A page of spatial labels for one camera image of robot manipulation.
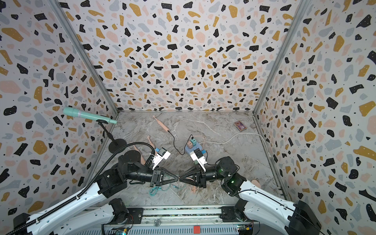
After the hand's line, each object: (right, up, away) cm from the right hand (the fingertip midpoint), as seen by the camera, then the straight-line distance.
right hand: (185, 182), depth 58 cm
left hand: (-2, +1, -1) cm, 3 cm away
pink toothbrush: (-22, +22, +54) cm, 62 cm away
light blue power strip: (+3, +8, +39) cm, 40 cm away
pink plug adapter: (0, +10, +35) cm, 37 cm away
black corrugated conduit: (-45, -5, +7) cm, 46 cm away
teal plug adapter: (+3, +12, +37) cm, 39 cm away
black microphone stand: (-49, +9, +40) cm, 64 cm away
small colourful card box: (+38, +21, +54) cm, 69 cm away
